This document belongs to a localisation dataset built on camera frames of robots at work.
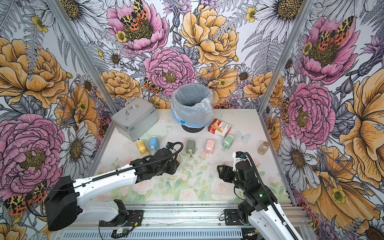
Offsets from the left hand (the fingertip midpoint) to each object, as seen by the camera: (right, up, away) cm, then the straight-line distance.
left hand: (173, 166), depth 82 cm
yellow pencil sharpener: (-20, +9, +10) cm, 24 cm away
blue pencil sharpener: (-14, +11, +12) cm, 21 cm away
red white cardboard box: (+29, +20, +24) cm, 42 cm away
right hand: (+25, -1, -5) cm, 26 cm away
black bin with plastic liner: (+10, +33, +5) cm, 35 cm away
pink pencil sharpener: (+20, +8, +10) cm, 24 cm away
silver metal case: (-27, +27, +17) cm, 42 cm away
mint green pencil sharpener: (+32, +11, +14) cm, 37 cm away
